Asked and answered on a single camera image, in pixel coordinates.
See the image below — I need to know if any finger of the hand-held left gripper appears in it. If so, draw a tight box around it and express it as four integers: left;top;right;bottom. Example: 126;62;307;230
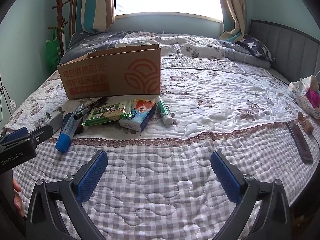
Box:
0;127;28;145
25;124;54;152

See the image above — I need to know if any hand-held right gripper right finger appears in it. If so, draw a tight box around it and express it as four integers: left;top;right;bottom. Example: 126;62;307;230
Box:
210;149;292;240

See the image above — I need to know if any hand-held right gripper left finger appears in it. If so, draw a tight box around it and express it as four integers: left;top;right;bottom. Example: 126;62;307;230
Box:
26;150;108;240

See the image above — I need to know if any white power adapter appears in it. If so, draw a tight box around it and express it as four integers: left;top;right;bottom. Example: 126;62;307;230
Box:
44;110;64;133

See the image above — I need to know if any blue capped tube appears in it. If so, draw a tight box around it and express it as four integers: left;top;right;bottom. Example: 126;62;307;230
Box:
55;104;84;153

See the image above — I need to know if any black marker pen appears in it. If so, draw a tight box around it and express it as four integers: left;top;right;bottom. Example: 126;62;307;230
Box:
73;96;108;120

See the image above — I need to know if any green snack packet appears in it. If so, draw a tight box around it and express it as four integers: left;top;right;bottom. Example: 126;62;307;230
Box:
82;99;135;128

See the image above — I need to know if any tissue pack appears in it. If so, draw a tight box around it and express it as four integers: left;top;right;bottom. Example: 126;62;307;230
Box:
118;98;157;132

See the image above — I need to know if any green and white glue stick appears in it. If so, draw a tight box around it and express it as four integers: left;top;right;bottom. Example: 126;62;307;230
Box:
155;96;173;125

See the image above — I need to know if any printed cardboard box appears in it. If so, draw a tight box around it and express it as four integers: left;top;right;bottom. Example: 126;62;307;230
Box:
57;44;162;100

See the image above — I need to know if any person's left hand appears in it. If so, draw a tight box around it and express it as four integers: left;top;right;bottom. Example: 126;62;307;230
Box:
12;178;25;218

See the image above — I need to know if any quilted floral bedspread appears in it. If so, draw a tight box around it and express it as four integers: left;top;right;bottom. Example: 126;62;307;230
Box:
0;55;320;240

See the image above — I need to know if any dark flat rectangular device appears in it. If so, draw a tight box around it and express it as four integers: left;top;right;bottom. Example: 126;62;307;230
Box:
286;121;314;164

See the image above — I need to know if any green bag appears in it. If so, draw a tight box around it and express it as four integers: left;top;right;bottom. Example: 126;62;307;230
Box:
45;27;63;73

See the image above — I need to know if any wooden block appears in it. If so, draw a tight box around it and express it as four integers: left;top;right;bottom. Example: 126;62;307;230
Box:
301;120;314;134

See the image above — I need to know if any navy star-print blanket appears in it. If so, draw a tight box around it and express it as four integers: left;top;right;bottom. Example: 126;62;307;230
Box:
60;31;160;64

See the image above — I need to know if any white printed plastic bag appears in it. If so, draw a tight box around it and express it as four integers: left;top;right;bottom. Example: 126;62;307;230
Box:
287;74;320;119

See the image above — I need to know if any checked quilted pad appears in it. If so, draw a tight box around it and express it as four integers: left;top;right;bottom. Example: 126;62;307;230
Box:
160;55;247;75

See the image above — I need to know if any pink item in bag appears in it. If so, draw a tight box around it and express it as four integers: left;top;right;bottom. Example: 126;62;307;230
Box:
305;89;320;109

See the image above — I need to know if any grey folded duvet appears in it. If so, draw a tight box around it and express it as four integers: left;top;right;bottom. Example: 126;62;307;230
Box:
217;39;272;68

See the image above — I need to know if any wooden coat rack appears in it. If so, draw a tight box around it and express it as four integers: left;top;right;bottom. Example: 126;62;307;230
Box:
51;0;73;52

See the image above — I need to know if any white floral folded quilt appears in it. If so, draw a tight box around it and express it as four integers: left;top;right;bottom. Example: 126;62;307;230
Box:
116;35;232;60

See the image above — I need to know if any navy star-print pillow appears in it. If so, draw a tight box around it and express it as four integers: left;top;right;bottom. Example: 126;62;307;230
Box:
235;34;275;62

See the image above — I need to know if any striped curtain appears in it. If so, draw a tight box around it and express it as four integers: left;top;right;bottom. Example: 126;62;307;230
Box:
70;0;117;34

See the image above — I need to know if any grey padded headboard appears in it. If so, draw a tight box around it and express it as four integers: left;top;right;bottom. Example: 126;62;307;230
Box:
249;19;320;83

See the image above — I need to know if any beige curtain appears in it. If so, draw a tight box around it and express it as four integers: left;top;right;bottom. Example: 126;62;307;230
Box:
216;0;247;42

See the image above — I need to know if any window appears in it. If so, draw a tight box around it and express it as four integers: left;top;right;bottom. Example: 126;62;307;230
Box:
114;0;224;22

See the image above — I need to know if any thin black cable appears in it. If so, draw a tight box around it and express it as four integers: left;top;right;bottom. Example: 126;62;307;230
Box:
0;75;15;120

